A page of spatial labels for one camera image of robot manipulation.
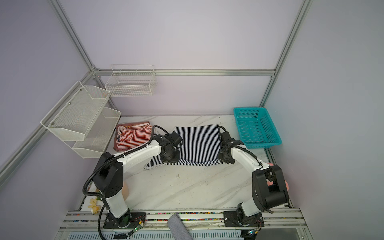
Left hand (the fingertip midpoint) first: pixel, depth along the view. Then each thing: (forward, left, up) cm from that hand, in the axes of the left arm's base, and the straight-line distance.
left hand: (174, 161), depth 86 cm
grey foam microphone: (-33, -5, -5) cm, 33 cm away
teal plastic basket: (+32, -60, -7) cm, 69 cm away
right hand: (+3, -29, -1) cm, 29 cm away
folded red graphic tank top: (+12, +40, -5) cm, 42 cm away
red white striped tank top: (+20, +32, -1) cm, 38 cm away
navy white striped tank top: (+15, -15, -7) cm, 22 cm away
